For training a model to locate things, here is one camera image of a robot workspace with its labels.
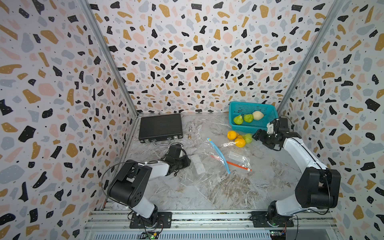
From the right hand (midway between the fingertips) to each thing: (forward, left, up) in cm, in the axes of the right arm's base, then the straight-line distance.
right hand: (258, 137), depth 89 cm
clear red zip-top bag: (-7, +9, -13) cm, 18 cm away
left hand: (-9, +40, -12) cm, 43 cm away
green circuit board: (-48, +57, -14) cm, 76 cm away
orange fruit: (+4, +8, -10) cm, 13 cm away
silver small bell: (+16, +43, -13) cm, 48 cm away
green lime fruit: (+6, +3, -9) cm, 11 cm away
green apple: (+26, -1, -9) cm, 27 cm away
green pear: (+24, +7, -10) cm, 27 cm away
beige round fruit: (+28, -9, -9) cm, 31 cm away
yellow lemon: (+9, +14, -10) cm, 19 cm away
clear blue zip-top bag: (-12, +31, -13) cm, 35 cm away
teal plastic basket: (+37, +3, -10) cm, 39 cm away
